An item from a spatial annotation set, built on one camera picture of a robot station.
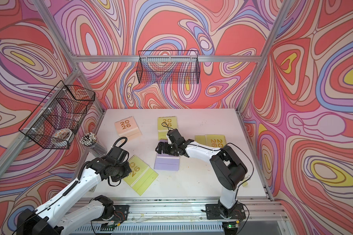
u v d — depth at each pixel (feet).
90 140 2.63
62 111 2.62
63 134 2.39
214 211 2.42
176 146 2.30
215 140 3.26
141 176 2.80
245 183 1.64
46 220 1.28
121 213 2.39
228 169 1.56
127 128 3.52
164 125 3.56
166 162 2.98
